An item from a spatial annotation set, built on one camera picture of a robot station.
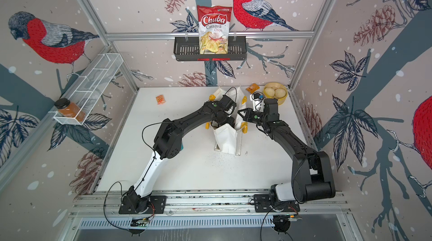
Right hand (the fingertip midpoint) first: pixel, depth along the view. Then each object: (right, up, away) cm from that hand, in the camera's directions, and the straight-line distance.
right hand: (238, 111), depth 85 cm
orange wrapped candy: (+14, +15, +34) cm, 39 cm away
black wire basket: (-28, +35, +9) cm, 46 cm away
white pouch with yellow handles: (-5, -15, +1) cm, 16 cm away
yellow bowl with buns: (+28, +12, +26) cm, 40 cm away
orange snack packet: (-51, +6, +28) cm, 59 cm away
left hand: (-2, -7, +10) cm, 13 cm away
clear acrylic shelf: (-71, +10, -8) cm, 72 cm away
